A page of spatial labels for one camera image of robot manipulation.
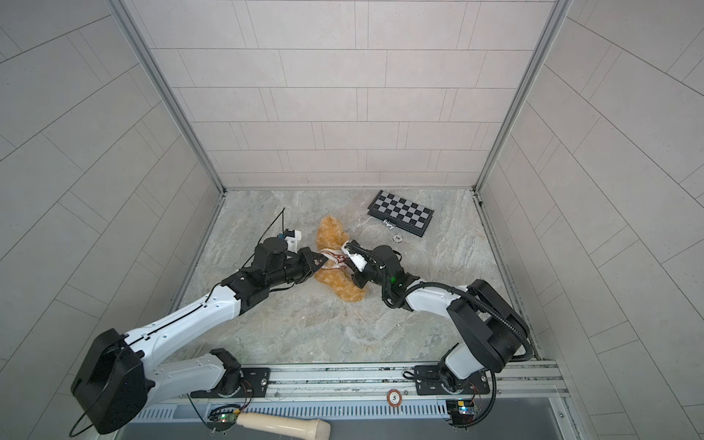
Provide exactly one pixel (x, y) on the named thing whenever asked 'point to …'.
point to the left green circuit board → (223, 417)
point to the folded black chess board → (405, 214)
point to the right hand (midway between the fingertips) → (346, 262)
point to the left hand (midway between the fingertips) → (335, 256)
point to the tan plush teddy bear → (333, 235)
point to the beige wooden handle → (285, 427)
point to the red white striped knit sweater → (335, 255)
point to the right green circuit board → (460, 412)
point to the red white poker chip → (394, 398)
